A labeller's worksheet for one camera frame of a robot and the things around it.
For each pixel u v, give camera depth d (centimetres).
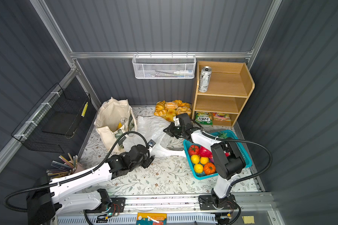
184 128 72
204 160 85
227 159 48
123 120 105
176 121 85
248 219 68
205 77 76
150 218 69
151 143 68
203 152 81
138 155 59
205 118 105
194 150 87
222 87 88
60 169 75
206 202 73
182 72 90
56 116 75
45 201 39
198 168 81
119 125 96
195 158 83
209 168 81
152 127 94
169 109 111
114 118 100
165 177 83
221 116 108
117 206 72
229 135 89
